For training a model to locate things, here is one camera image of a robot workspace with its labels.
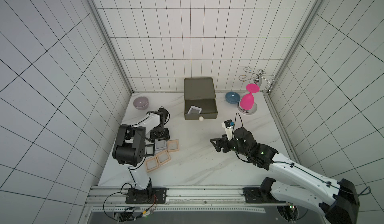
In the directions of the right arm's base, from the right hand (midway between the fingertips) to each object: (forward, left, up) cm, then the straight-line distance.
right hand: (212, 139), depth 75 cm
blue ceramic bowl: (+44, -18, -15) cm, 50 cm away
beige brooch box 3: (-9, +34, -16) cm, 38 cm away
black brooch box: (-1, +37, -17) cm, 41 cm away
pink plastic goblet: (+28, -23, 0) cm, 36 cm away
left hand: (+3, +31, -14) cm, 34 cm away
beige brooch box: (+2, +23, -16) cm, 28 cm away
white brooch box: (+20, +10, -1) cm, 23 cm away
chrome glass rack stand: (+37, -28, +14) cm, 49 cm away
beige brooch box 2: (-5, +27, -15) cm, 32 cm away
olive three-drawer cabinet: (+24, +7, +3) cm, 25 cm away
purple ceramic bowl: (+33, +52, -12) cm, 62 cm away
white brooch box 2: (+2, +31, -14) cm, 34 cm away
